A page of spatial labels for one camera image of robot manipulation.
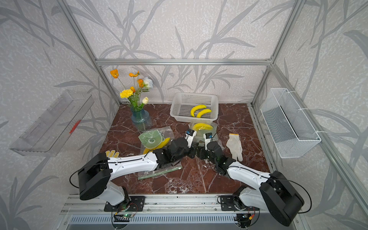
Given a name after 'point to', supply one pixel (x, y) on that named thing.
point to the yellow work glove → (112, 154)
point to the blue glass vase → (141, 120)
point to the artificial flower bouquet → (133, 93)
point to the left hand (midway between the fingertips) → (199, 145)
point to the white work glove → (234, 144)
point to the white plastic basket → (182, 104)
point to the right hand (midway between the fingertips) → (199, 145)
